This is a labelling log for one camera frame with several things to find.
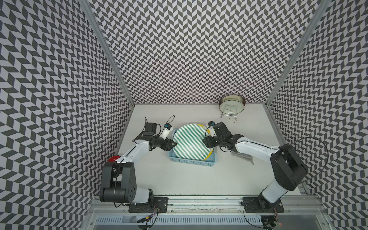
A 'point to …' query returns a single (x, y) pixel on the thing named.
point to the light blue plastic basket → (210, 160)
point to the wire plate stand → (230, 108)
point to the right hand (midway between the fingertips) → (207, 141)
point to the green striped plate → (189, 140)
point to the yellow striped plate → (209, 130)
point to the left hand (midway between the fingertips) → (170, 142)
